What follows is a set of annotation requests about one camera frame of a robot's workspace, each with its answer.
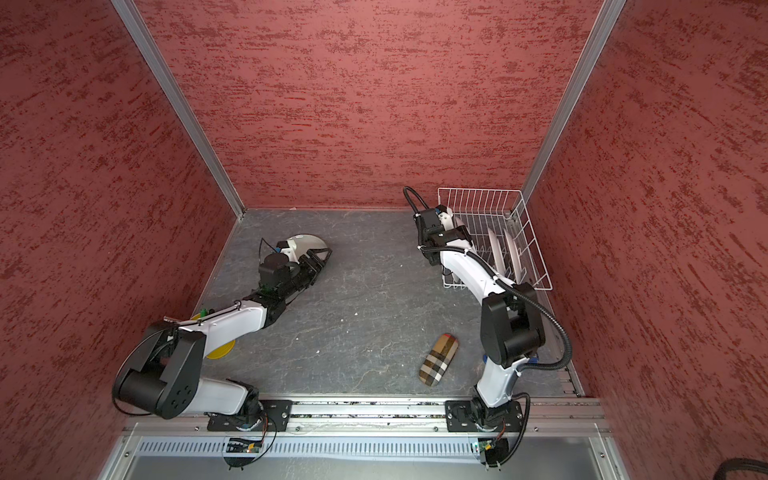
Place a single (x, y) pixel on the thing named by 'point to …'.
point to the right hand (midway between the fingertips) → (467, 241)
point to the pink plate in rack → (513, 255)
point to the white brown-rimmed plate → (306, 242)
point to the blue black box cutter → (531, 360)
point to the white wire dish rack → (502, 231)
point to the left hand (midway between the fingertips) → (331, 260)
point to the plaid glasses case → (439, 360)
